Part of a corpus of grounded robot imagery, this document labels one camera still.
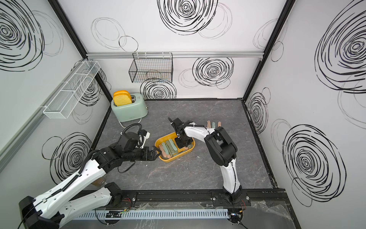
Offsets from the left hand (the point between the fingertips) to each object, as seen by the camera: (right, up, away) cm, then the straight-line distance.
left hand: (155, 152), depth 73 cm
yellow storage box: (+7, +5, +22) cm, 23 cm away
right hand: (+13, -1, +21) cm, 25 cm away
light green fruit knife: (+7, 0, +19) cm, 20 cm away
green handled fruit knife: (+3, -2, +18) cm, 18 cm away
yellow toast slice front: (-27, +30, +21) cm, 45 cm away
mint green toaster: (-18, +23, +27) cm, 40 cm away
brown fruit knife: (+41, +12, +32) cm, 53 cm away
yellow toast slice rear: (-28, +35, +22) cm, 50 cm away
